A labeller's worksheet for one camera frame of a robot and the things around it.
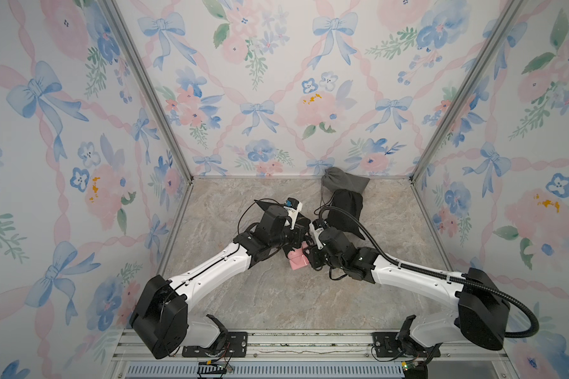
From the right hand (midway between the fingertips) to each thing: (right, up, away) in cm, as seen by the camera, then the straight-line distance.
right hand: (298, 241), depth 83 cm
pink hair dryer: (0, -6, -2) cm, 6 cm away
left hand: (+3, +5, -5) cm, 8 cm away
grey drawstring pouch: (+18, +24, +27) cm, 41 cm away
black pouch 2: (+23, +14, +14) cm, 30 cm away
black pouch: (+1, +8, +6) cm, 10 cm away
